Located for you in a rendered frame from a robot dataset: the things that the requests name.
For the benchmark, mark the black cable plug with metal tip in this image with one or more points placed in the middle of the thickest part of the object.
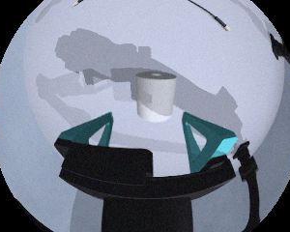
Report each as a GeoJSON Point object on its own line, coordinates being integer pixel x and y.
{"type": "Point", "coordinates": [223, 24]}

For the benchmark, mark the white cylinder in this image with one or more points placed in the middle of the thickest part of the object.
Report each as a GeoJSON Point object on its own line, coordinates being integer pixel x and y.
{"type": "Point", "coordinates": [155, 92]}

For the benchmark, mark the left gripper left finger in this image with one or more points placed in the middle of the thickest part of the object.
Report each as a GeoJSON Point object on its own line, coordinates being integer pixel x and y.
{"type": "Point", "coordinates": [82, 133]}

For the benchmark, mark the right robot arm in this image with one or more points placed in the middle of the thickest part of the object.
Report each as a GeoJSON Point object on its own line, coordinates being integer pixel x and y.
{"type": "Point", "coordinates": [278, 49]}

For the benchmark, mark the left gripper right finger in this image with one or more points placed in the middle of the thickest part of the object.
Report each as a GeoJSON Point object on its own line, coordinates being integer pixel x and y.
{"type": "Point", "coordinates": [219, 141]}

